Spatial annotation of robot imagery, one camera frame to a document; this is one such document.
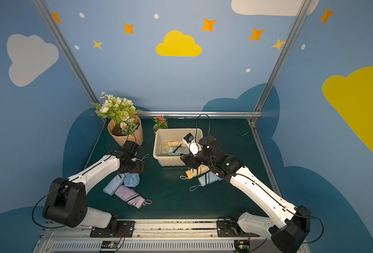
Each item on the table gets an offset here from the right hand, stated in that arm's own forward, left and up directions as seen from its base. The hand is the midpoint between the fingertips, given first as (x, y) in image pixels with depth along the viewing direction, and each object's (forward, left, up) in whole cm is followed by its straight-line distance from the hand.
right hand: (190, 149), depth 74 cm
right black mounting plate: (-29, -19, -14) cm, 38 cm away
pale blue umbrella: (-11, +41, -22) cm, 48 cm away
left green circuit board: (-38, +35, -26) cm, 58 cm away
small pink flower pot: (+27, +21, -11) cm, 36 cm away
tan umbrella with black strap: (+1, -6, -21) cm, 22 cm away
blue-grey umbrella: (-4, -12, -22) cm, 26 cm away
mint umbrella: (+14, +10, -23) cm, 28 cm away
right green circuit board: (-34, -27, -28) cm, 52 cm away
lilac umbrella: (-17, +30, -22) cm, 41 cm away
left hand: (-1, +32, -19) cm, 37 cm away
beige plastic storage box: (+19, +19, -15) cm, 30 cm away
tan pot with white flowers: (+20, +41, -6) cm, 46 cm away
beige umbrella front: (+18, +8, -20) cm, 28 cm away
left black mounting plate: (-31, +30, -25) cm, 50 cm away
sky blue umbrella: (-9, +32, -19) cm, 38 cm away
